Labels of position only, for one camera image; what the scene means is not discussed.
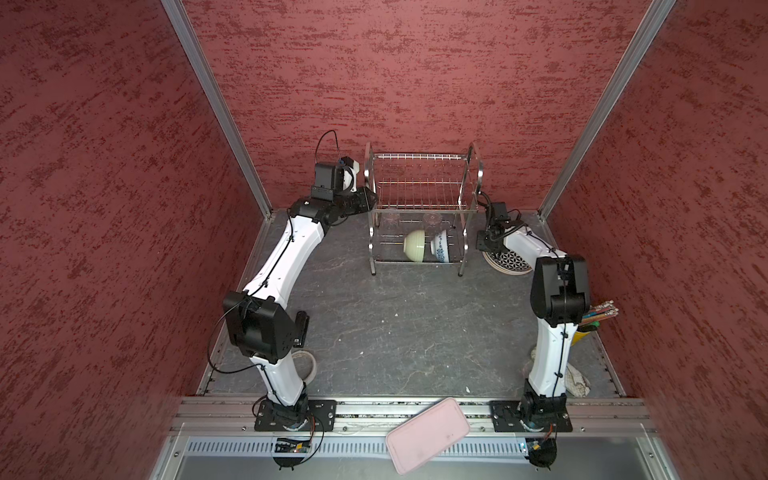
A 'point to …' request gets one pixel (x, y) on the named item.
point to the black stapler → (301, 324)
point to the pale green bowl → (414, 246)
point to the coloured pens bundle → (599, 312)
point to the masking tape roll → (302, 353)
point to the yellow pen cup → (578, 336)
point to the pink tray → (426, 436)
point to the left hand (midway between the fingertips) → (373, 203)
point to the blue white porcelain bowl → (439, 247)
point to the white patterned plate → (506, 262)
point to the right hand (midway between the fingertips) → (485, 247)
